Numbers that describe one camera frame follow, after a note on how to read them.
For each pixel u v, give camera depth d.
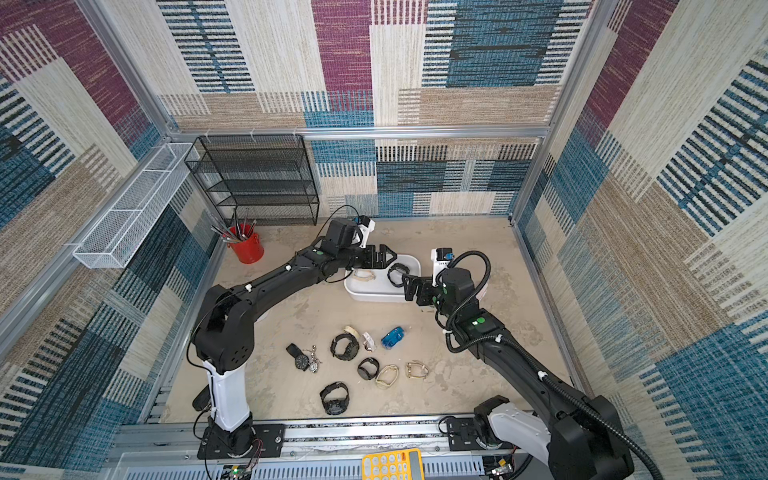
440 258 0.70
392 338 0.87
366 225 0.82
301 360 0.85
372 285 1.02
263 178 1.08
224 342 0.51
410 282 0.71
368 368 0.84
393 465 0.69
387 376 0.83
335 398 0.79
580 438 0.39
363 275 1.00
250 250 1.08
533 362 0.48
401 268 1.01
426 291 0.70
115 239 0.71
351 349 0.85
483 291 0.60
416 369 0.84
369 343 0.85
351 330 0.87
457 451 0.73
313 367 0.85
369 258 0.79
